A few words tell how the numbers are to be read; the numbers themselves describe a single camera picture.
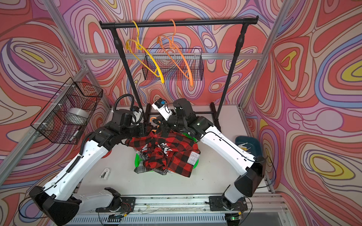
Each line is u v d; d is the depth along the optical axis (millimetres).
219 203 733
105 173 822
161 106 556
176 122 559
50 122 664
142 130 628
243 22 566
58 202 382
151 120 659
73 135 719
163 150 719
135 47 627
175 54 907
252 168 410
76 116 708
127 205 725
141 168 750
